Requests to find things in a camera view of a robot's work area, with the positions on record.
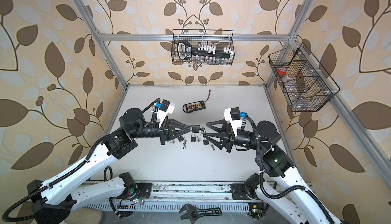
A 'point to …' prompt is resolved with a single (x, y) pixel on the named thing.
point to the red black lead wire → (208, 95)
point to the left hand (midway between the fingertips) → (189, 130)
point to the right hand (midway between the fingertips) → (207, 131)
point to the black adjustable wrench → (193, 213)
